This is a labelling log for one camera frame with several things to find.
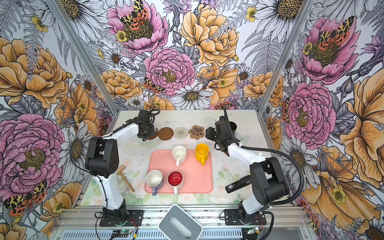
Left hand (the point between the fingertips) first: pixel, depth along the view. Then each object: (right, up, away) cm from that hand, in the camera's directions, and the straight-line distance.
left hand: (149, 136), depth 99 cm
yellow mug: (+34, -10, -5) cm, 36 cm away
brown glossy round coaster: (+1, -1, +8) cm, 8 cm away
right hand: (+38, +1, -8) cm, 39 cm away
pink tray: (+31, -24, -12) cm, 41 cm away
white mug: (+20, -10, -7) cm, 24 cm away
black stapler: (+53, -25, -16) cm, 61 cm away
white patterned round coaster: (+19, +2, +9) cm, 22 cm away
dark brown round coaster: (+9, +1, +9) cm, 13 cm away
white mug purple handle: (+7, -22, -15) cm, 27 cm away
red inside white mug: (+19, -23, -14) cm, 33 cm away
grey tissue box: (+22, -40, -27) cm, 53 cm away
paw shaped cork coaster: (+31, +2, +9) cm, 32 cm away
